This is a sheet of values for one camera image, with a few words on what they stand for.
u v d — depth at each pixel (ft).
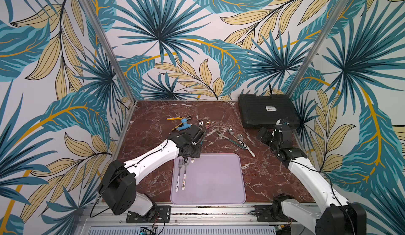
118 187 1.34
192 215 2.45
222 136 3.30
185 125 3.47
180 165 2.90
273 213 2.23
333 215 1.27
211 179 2.67
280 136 2.02
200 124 3.45
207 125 3.41
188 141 1.96
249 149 3.12
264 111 3.48
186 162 2.88
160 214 2.37
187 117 3.57
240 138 3.27
